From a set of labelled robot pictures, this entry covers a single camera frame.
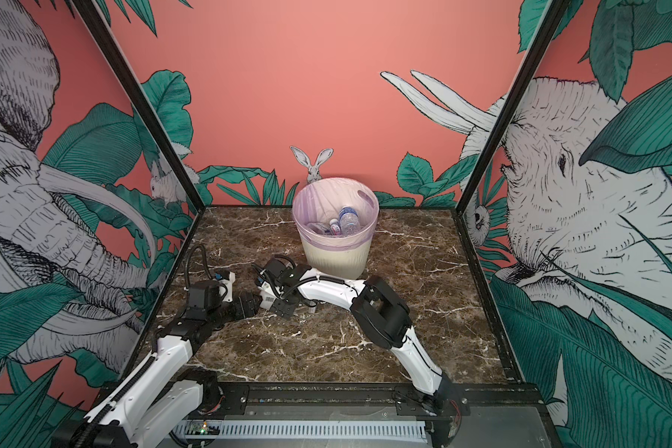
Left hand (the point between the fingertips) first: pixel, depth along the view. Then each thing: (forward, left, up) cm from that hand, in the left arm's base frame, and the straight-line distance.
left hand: (250, 296), depth 84 cm
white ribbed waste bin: (+6, -28, +17) cm, 33 cm away
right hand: (+1, -9, -5) cm, 10 cm away
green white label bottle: (+20, -27, +7) cm, 35 cm away
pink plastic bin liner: (+29, -23, +12) cm, 39 cm away
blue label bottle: (+16, -31, +15) cm, 38 cm away
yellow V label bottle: (-1, -6, +2) cm, 6 cm away
